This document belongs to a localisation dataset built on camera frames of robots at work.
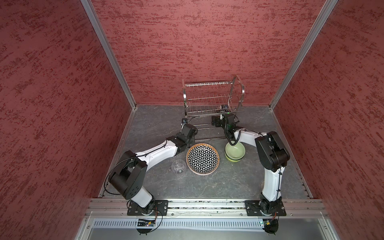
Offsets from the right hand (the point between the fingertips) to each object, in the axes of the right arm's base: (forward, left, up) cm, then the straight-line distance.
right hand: (217, 118), depth 101 cm
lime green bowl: (-30, -6, -4) cm, 31 cm away
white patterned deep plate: (-26, +12, -8) cm, 30 cm away
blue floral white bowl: (-30, -7, -2) cm, 31 cm away
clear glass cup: (-33, +26, -2) cm, 42 cm away
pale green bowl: (-23, -9, -6) cm, 26 cm away
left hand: (-15, +20, 0) cm, 25 cm away
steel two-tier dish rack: (0, +5, +18) cm, 18 cm away
